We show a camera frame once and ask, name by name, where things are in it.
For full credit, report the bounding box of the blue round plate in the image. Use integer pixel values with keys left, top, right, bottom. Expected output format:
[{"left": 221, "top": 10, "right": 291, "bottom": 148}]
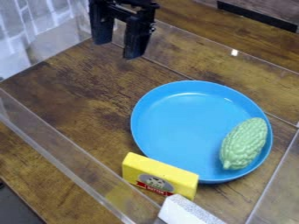
[{"left": 130, "top": 80, "right": 273, "bottom": 184}]

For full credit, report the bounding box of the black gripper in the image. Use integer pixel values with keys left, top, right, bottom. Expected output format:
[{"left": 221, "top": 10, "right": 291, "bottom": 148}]
[{"left": 88, "top": 0, "right": 160, "bottom": 60}]

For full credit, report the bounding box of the green bumpy gourd toy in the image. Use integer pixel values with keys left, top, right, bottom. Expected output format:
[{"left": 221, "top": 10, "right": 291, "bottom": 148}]
[{"left": 219, "top": 117, "right": 267, "bottom": 170}]

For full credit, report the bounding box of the yellow butter box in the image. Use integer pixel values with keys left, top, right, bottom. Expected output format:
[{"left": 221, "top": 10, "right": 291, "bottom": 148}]
[{"left": 121, "top": 152, "right": 199, "bottom": 200}]

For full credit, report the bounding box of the clear acrylic enclosure wall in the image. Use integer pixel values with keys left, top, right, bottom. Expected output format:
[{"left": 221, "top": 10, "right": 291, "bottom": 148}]
[{"left": 0, "top": 0, "right": 299, "bottom": 224}]

